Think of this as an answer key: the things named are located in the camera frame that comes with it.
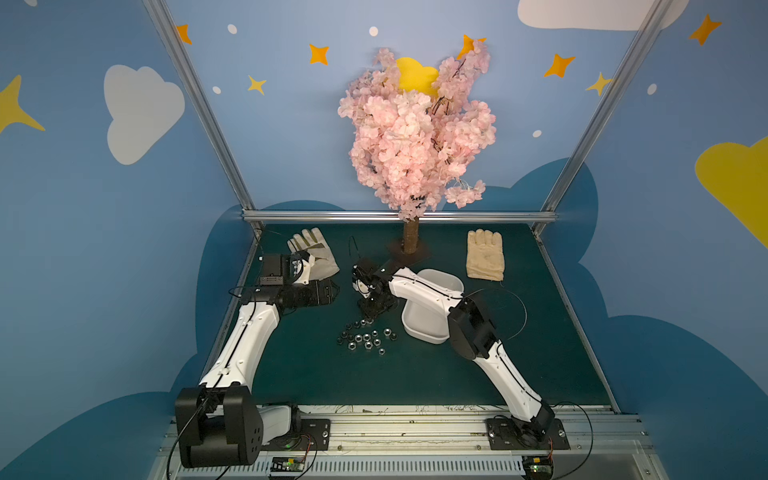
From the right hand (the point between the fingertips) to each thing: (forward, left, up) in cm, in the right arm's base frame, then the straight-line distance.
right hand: (372, 310), depth 96 cm
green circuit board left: (-42, +17, -2) cm, 46 cm away
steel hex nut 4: (-4, +3, 0) cm, 5 cm away
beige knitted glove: (+26, -41, -2) cm, 48 cm away
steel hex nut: (-12, 0, -1) cm, 12 cm away
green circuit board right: (-38, -45, -4) cm, 59 cm away
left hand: (-2, +13, +15) cm, 20 cm away
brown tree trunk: (+27, -12, +8) cm, 30 cm away
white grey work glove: (+28, +26, 0) cm, 39 cm away
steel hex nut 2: (-12, +5, -1) cm, 13 cm away
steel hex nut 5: (-8, -1, 0) cm, 8 cm away
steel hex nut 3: (-9, +1, -1) cm, 9 cm away
